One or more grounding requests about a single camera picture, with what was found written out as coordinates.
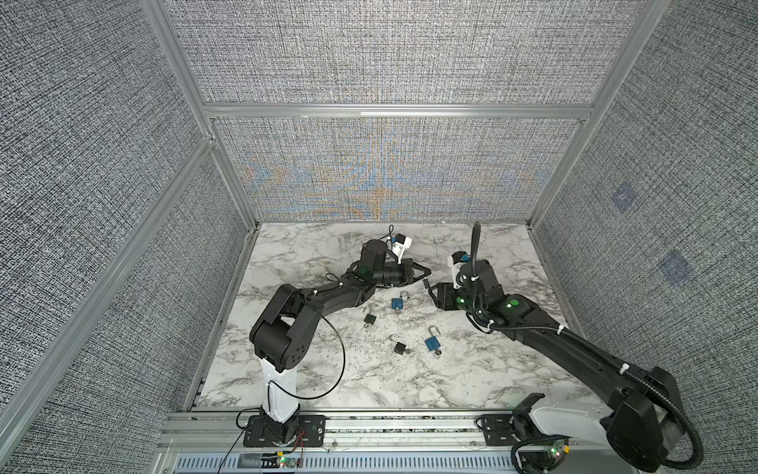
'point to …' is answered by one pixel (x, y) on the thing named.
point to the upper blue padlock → (397, 303)
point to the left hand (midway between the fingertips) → (431, 274)
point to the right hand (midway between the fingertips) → (436, 288)
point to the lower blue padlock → (432, 343)
